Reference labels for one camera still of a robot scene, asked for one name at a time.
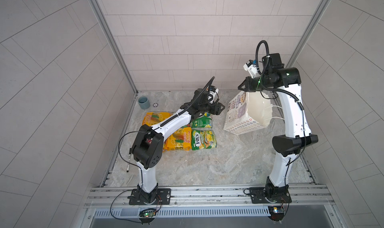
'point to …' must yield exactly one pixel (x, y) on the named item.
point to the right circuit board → (277, 213)
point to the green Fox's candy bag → (203, 139)
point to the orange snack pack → (180, 140)
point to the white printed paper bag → (248, 112)
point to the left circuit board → (147, 213)
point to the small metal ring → (155, 105)
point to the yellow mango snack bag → (152, 118)
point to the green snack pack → (204, 122)
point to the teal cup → (144, 103)
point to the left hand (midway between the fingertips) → (224, 103)
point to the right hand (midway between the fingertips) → (238, 86)
